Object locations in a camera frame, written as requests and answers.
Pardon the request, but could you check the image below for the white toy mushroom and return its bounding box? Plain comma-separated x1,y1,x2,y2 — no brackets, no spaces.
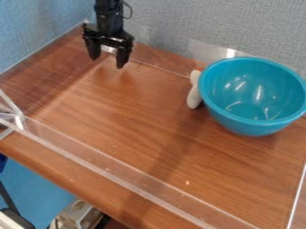
188,70,202,109

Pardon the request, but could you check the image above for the clear acrylic front barrier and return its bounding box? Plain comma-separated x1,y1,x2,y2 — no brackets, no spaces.
15,117,260,229

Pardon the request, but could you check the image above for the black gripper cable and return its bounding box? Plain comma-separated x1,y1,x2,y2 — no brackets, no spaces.
121,0,134,20

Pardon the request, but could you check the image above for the blue plastic bowl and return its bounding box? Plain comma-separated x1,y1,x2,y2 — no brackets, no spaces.
198,56,306,137

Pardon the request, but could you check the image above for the clear acrylic corner bracket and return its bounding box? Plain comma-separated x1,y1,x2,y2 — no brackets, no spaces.
82,21,120,53

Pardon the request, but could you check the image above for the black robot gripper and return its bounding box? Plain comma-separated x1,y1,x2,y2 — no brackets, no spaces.
86,0,134,69

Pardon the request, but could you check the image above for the clear acrylic left bracket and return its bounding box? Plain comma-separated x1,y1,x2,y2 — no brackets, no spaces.
0,90,26,140

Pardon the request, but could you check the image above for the grey power strip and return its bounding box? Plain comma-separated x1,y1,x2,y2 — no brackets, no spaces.
49,199,105,229

